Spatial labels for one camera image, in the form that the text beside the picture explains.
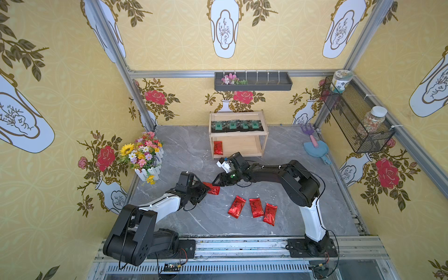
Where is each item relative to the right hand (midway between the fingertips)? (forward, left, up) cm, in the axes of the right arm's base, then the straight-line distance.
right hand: (219, 178), depth 93 cm
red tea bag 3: (-15, -10, 0) cm, 18 cm away
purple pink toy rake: (+42, -59, -4) cm, 72 cm away
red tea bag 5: (-17, -25, 0) cm, 31 cm away
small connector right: (-36, -44, -3) cm, 57 cm away
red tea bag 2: (-6, +3, 0) cm, 7 cm away
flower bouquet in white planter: (+3, +36, +15) cm, 39 cm away
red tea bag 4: (-14, -19, 0) cm, 24 cm away
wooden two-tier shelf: (+16, -9, +17) cm, 26 cm away
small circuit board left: (-39, +17, -5) cm, 43 cm away
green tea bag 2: (+22, -6, +19) cm, 29 cm away
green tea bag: (+21, +1, +19) cm, 28 cm away
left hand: (-6, +8, -1) cm, 10 cm away
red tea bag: (+20, +2, +1) cm, 20 cm away
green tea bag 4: (+23, -19, +19) cm, 35 cm away
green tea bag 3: (+22, -13, +19) cm, 32 cm away
